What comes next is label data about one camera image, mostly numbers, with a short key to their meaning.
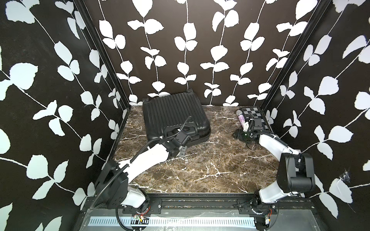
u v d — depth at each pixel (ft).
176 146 2.10
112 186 1.35
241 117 3.63
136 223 2.36
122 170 1.40
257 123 2.40
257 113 3.75
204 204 2.47
